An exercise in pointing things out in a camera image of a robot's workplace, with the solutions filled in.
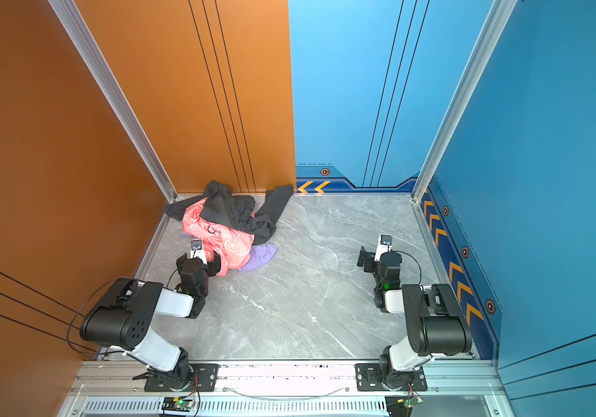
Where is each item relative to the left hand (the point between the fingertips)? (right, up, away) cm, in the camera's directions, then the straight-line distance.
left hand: (201, 251), depth 93 cm
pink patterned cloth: (+12, +2, +1) cm, 12 cm away
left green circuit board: (+1, -39, -22) cm, 45 cm away
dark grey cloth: (+6, +17, +7) cm, 19 cm away
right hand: (+63, +1, +1) cm, 63 cm away
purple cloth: (+20, -2, +6) cm, 21 cm away
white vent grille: (+21, -39, -24) cm, 51 cm away
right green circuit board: (+66, -38, -24) cm, 80 cm away
